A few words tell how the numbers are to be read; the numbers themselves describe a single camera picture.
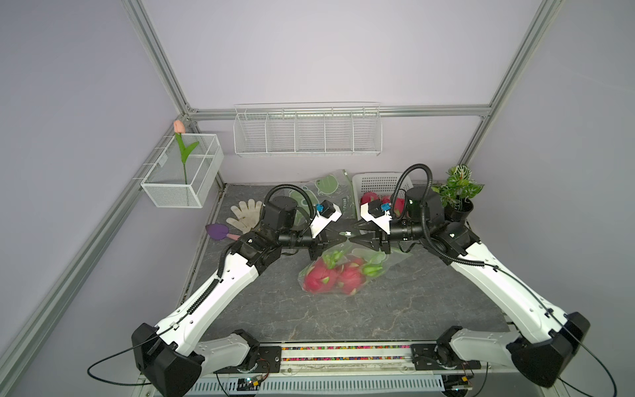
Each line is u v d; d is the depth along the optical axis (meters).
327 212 0.55
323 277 0.75
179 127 0.83
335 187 1.07
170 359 0.37
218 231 1.07
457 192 0.83
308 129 1.01
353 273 0.78
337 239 0.64
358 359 0.75
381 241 0.56
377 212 0.52
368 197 1.03
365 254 0.81
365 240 0.60
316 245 0.57
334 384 0.71
